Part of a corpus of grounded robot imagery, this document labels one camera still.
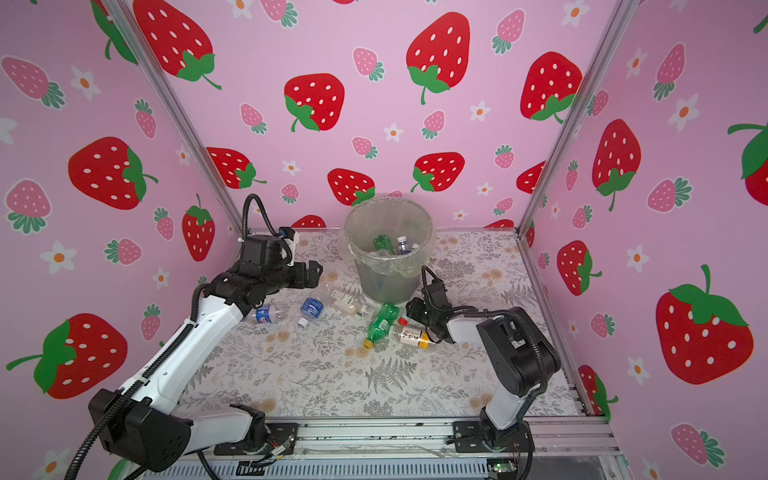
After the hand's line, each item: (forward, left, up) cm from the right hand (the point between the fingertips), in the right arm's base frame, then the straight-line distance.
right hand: (409, 306), depth 96 cm
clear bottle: (+18, +4, +10) cm, 21 cm away
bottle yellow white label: (-12, -1, +3) cm, 12 cm away
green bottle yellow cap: (+18, +11, +11) cm, 24 cm away
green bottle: (-4, +7, 0) cm, 8 cm away
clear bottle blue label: (+16, 0, +12) cm, 20 cm away
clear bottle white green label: (-3, +19, +2) cm, 19 cm away
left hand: (-4, +27, +23) cm, 36 cm away
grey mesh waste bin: (+1, +10, +7) cm, 12 cm away
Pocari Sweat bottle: (-7, +31, +3) cm, 31 cm away
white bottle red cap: (-5, +2, -1) cm, 6 cm away
